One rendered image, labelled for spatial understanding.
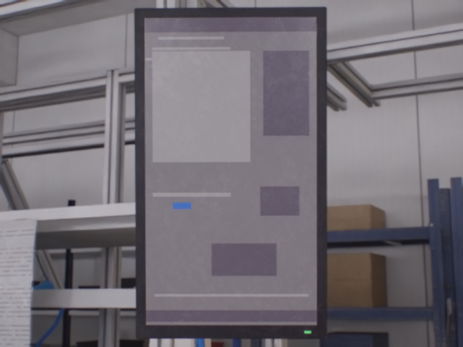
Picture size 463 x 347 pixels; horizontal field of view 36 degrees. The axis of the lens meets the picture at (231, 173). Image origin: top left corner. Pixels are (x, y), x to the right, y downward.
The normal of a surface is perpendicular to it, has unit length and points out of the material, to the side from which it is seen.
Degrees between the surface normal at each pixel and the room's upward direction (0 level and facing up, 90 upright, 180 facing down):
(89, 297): 90
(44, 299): 90
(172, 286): 101
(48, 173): 90
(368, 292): 90
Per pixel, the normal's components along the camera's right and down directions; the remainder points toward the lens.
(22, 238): -0.44, -0.21
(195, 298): -0.01, 0.02
